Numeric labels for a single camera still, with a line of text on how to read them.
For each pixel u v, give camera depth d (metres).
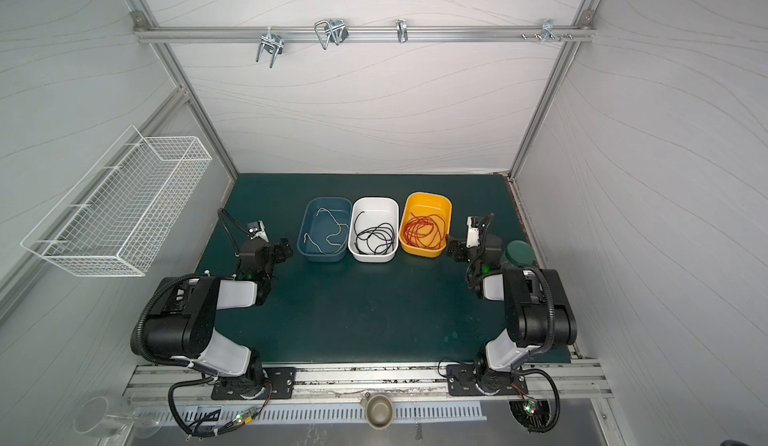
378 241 0.98
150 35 0.78
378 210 1.06
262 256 0.73
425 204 1.09
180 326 0.45
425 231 1.03
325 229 1.03
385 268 0.96
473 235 0.84
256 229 0.81
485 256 0.72
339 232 1.02
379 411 0.69
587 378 0.76
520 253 0.86
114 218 0.67
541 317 0.45
